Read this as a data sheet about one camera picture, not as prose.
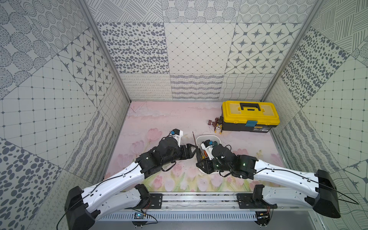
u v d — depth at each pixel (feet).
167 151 1.76
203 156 2.25
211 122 3.42
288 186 1.50
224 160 1.78
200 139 3.05
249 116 2.95
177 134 2.18
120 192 1.54
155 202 2.41
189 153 2.08
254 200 2.15
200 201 2.50
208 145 2.17
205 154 2.16
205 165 2.05
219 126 3.42
